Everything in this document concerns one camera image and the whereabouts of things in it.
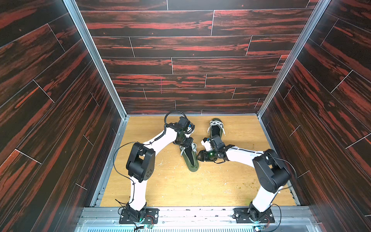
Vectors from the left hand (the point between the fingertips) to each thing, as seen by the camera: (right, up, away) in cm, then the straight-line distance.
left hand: (190, 144), depth 93 cm
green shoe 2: (-2, -10, -4) cm, 11 cm away
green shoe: (+19, +11, +9) cm, 24 cm away
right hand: (+7, -8, +2) cm, 11 cm away
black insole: (-1, -4, -2) cm, 5 cm away
